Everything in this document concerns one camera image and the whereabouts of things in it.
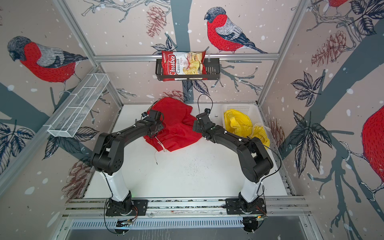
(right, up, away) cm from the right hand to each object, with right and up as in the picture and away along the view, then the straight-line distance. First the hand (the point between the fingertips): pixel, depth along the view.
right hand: (199, 126), depth 94 cm
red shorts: (-13, -3, +3) cm, 14 cm away
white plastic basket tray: (+40, +11, +12) cm, 43 cm away
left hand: (-28, 0, +4) cm, 28 cm away
